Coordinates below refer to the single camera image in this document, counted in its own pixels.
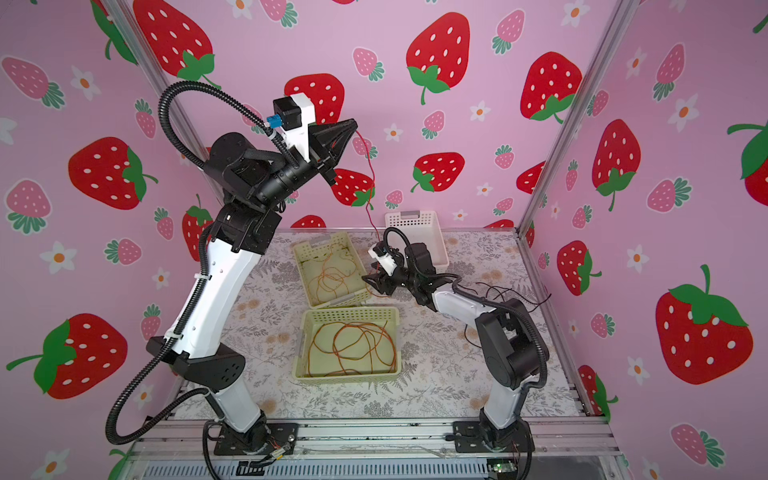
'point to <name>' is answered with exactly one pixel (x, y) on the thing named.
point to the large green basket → (312, 320)
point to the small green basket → (310, 261)
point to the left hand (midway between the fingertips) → (351, 119)
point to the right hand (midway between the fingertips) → (368, 270)
